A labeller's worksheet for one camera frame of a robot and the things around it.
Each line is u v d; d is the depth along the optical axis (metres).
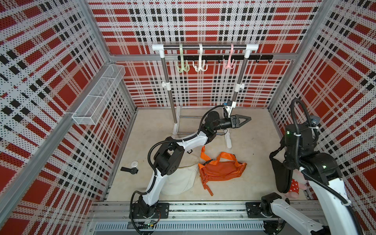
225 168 0.84
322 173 0.37
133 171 0.87
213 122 0.67
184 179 0.82
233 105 0.73
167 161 0.54
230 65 0.69
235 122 0.69
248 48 0.62
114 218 0.72
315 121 0.47
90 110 0.92
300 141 0.41
